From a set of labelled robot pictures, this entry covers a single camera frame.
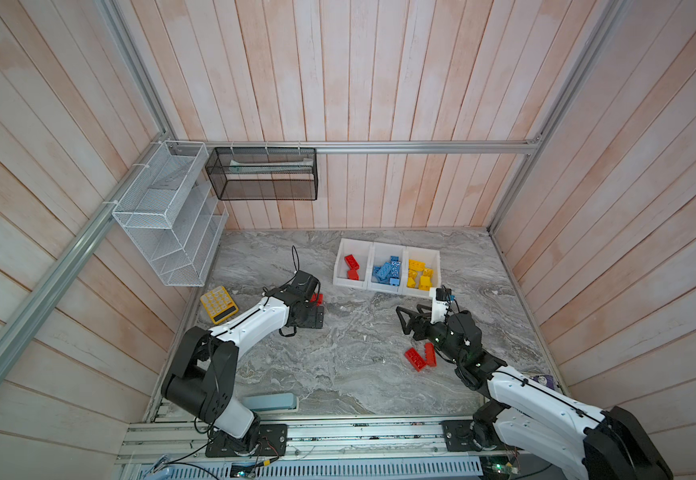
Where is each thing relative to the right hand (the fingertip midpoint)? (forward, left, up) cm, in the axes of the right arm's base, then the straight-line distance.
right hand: (407, 307), depth 82 cm
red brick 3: (-10, -4, -13) cm, 17 cm away
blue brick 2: (+26, 0, -11) cm, 28 cm away
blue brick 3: (+15, +1, -9) cm, 18 cm away
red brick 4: (-9, -8, -12) cm, 17 cm away
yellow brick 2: (+15, -9, -10) cm, 20 cm away
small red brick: (+20, +15, -12) cm, 28 cm away
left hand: (-1, +30, -9) cm, 31 cm away
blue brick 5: (+21, 0, -11) cm, 24 cm away
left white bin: (+31, +12, -12) cm, 35 cm away
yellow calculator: (+6, +59, -12) cm, 61 cm away
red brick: (+11, +26, -14) cm, 31 cm away
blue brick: (+19, +4, -9) cm, 21 cm away
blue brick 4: (+18, +7, -9) cm, 21 cm away
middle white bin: (+30, +5, -12) cm, 33 cm away
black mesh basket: (+33, +42, +21) cm, 58 cm away
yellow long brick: (+25, -8, -13) cm, 29 cm away
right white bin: (+26, -13, -11) cm, 31 cm away
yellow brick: (+22, -6, -14) cm, 27 cm away
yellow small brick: (+23, -12, -15) cm, 30 cm away
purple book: (-15, -39, -12) cm, 44 cm away
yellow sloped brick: (+16, -5, -11) cm, 20 cm away
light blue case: (-24, +36, -10) cm, 44 cm away
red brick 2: (+25, +15, -12) cm, 32 cm away
